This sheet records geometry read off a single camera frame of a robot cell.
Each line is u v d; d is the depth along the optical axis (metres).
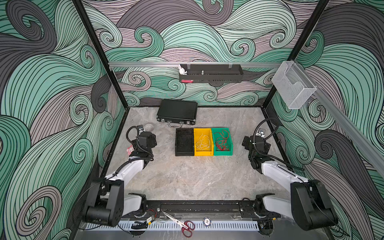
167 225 0.70
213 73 0.93
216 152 0.90
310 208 0.40
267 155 0.66
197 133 1.00
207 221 0.70
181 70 0.85
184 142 1.00
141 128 0.75
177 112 1.16
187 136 1.01
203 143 0.98
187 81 0.90
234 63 0.94
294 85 0.78
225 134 0.98
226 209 0.74
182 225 0.69
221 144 0.95
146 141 0.67
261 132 0.74
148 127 1.07
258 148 0.66
